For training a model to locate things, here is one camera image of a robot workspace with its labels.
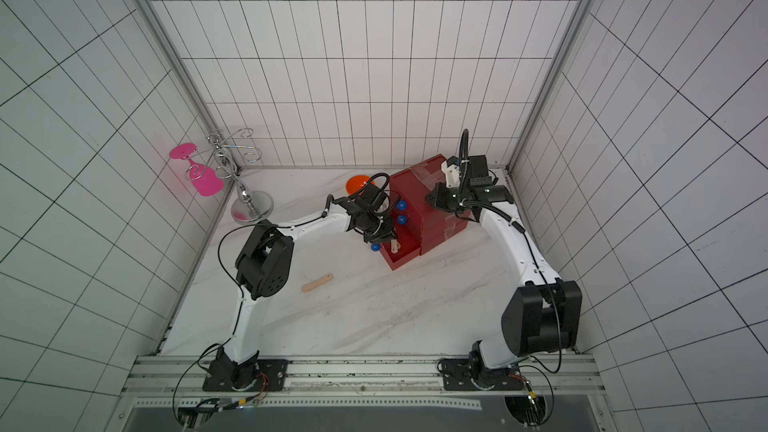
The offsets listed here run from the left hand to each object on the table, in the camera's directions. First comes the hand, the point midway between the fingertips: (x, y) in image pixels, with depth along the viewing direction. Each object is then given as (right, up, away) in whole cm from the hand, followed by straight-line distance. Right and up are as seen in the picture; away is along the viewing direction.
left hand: (393, 241), depth 92 cm
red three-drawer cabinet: (+11, +22, -2) cm, 25 cm away
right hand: (+11, +14, -8) cm, 19 cm away
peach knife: (0, -1, 0) cm, 2 cm away
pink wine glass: (-59, +19, 0) cm, 62 cm away
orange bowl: (-14, +19, +18) cm, 29 cm away
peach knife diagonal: (-23, -12, -3) cm, 26 cm away
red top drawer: (+4, +15, -10) cm, 18 cm away
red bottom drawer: (+5, +1, 0) cm, 5 cm away
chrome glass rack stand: (-52, +10, +14) cm, 55 cm away
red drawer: (+9, +5, -3) cm, 11 cm away
